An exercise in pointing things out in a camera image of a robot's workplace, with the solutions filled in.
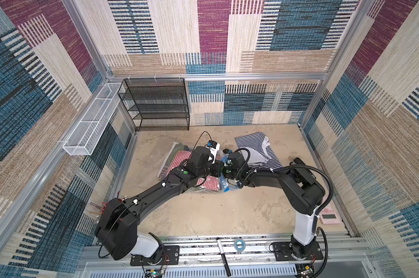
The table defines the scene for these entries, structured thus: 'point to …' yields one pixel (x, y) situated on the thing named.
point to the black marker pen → (220, 247)
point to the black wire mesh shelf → (156, 102)
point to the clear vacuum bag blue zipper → (222, 182)
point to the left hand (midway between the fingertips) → (225, 163)
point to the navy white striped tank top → (261, 155)
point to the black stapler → (297, 161)
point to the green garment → (176, 147)
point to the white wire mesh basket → (88, 134)
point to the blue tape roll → (243, 247)
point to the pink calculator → (328, 215)
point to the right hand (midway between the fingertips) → (214, 172)
